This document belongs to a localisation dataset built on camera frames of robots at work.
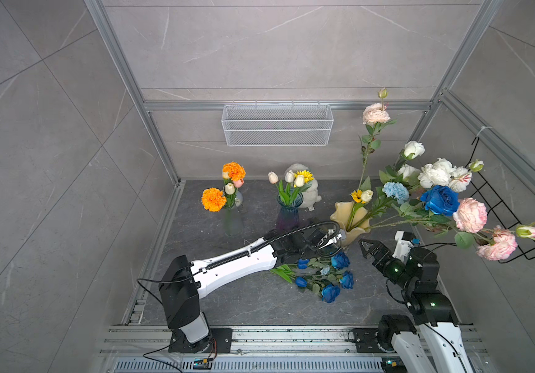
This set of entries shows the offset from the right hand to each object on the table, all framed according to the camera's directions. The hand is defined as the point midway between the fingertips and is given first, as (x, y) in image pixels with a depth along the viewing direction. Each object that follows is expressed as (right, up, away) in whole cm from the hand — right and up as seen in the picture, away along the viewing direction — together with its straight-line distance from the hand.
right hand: (367, 246), depth 75 cm
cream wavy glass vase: (-1, +7, +11) cm, 13 cm away
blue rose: (-7, -7, +7) cm, 12 cm away
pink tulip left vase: (-43, +21, +4) cm, 48 cm away
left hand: (-16, +5, +1) cm, 17 cm away
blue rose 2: (-11, -17, +4) cm, 21 cm away
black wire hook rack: (+34, +3, -17) cm, 38 cm away
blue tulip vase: (-21, -15, +8) cm, 27 cm away
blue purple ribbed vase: (-25, +7, +23) cm, 34 cm away
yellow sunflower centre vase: (-18, +24, +9) cm, 32 cm away
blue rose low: (-4, -14, +7) cm, 16 cm away
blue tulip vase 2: (-20, -9, +11) cm, 24 cm away
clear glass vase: (-49, +5, +26) cm, 56 cm away
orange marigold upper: (-43, +25, 0) cm, 50 cm away
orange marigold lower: (-49, +16, -6) cm, 52 cm away
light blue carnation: (-12, -12, +11) cm, 20 cm away
